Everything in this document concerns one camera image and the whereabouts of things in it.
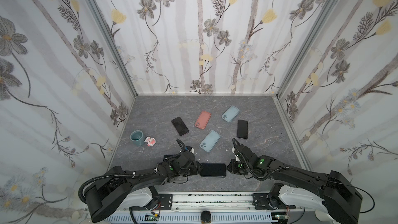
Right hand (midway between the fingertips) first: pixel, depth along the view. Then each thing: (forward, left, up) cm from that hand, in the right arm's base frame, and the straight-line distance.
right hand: (222, 166), depth 81 cm
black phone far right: (+25, -16, -7) cm, 31 cm away
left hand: (+1, +12, -3) cm, 12 cm away
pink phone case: (+34, +10, -8) cm, 37 cm away
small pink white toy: (+15, +43, -5) cm, 46 cm away
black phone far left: (+28, +26, -8) cm, 39 cm away
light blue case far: (+39, -9, -6) cm, 40 cm away
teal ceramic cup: (+15, +50, -2) cm, 52 cm away
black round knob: (-22, +9, +6) cm, 25 cm away
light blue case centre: (+17, +6, -6) cm, 19 cm away
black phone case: (-2, +5, 0) cm, 5 cm away
